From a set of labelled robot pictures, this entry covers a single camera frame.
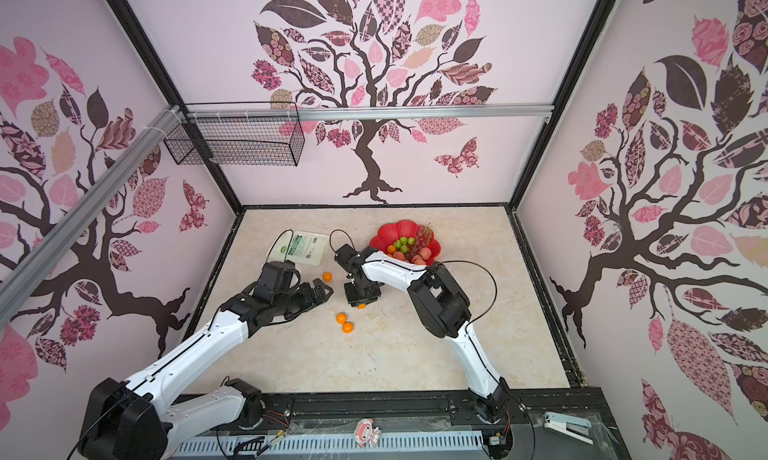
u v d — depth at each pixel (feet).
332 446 2.29
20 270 1.67
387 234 3.54
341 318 2.91
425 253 3.34
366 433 2.24
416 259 3.27
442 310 1.81
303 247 3.50
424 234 3.40
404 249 3.41
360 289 2.67
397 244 3.48
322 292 2.44
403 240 3.50
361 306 2.92
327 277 3.20
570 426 2.30
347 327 2.85
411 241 3.50
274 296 2.04
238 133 3.11
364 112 3.05
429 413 2.44
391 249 3.41
